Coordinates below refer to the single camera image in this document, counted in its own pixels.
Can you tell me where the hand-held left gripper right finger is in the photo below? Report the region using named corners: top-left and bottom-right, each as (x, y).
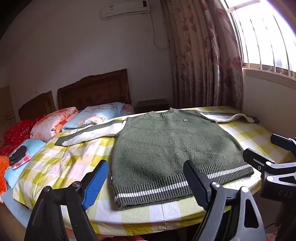
top-left (183, 160), bottom-right (269, 241)

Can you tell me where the black object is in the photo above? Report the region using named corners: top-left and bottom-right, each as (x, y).
top-left (9, 145), bottom-right (28, 166)

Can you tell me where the yellow checked bed sheet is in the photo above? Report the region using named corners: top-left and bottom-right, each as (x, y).
top-left (13, 106), bottom-right (289, 237)

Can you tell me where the pink floral quilt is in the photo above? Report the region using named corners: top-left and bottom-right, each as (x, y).
top-left (30, 107), bottom-right (79, 141)

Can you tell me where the large wooden headboard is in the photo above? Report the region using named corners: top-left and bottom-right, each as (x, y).
top-left (57, 69), bottom-right (132, 110)

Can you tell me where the floral curtain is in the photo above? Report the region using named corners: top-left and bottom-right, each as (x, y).
top-left (159, 0), bottom-right (244, 112)

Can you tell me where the dark wooden nightstand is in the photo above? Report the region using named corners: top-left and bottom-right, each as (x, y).
top-left (135, 99), bottom-right (170, 114)

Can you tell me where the window with metal bars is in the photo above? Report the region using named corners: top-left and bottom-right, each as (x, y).
top-left (220, 0), bottom-right (296, 78)

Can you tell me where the orange cloth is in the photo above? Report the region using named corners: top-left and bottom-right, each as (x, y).
top-left (0, 155), bottom-right (11, 195)

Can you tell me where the small wooden headboard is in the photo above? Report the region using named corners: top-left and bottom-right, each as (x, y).
top-left (18, 91), bottom-right (56, 121)

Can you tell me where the light blue floral quilt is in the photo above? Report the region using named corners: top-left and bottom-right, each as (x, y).
top-left (61, 102), bottom-right (125, 130)

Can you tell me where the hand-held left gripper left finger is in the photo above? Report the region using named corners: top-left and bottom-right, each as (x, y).
top-left (24, 160), bottom-right (110, 241)

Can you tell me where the light blue pillow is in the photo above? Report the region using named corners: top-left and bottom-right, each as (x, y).
top-left (4, 139), bottom-right (47, 189)

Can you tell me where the green knit sweater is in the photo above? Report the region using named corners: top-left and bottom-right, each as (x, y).
top-left (55, 108), bottom-right (260, 211)

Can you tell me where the red blanket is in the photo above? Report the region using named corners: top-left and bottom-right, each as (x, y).
top-left (0, 115), bottom-right (47, 157)

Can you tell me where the white air conditioner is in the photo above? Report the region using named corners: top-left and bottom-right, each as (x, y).
top-left (102, 0), bottom-right (151, 19)

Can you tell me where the cardboard box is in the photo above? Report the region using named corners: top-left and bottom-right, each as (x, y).
top-left (0, 86), bottom-right (16, 139)

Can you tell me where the white air conditioner cable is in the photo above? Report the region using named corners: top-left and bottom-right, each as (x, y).
top-left (151, 14), bottom-right (172, 50)

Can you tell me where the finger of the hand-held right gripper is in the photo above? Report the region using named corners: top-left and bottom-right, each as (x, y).
top-left (270, 134), bottom-right (296, 151)
top-left (243, 148), bottom-right (275, 173)

